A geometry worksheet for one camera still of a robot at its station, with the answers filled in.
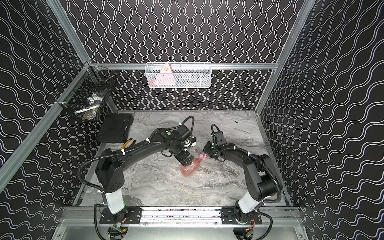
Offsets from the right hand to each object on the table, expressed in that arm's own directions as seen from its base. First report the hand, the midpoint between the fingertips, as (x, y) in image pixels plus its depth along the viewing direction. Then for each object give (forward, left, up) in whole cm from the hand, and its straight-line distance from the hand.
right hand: (204, 149), depth 94 cm
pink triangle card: (+30, +23, +32) cm, 50 cm away
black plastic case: (+18, +64, -1) cm, 67 cm away
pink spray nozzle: (-6, 0, +1) cm, 6 cm away
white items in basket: (+3, +59, +29) cm, 65 cm away
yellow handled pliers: (+5, +51, -3) cm, 51 cm away
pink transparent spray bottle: (-12, +9, -4) cm, 15 cm away
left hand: (-9, +11, +8) cm, 16 cm away
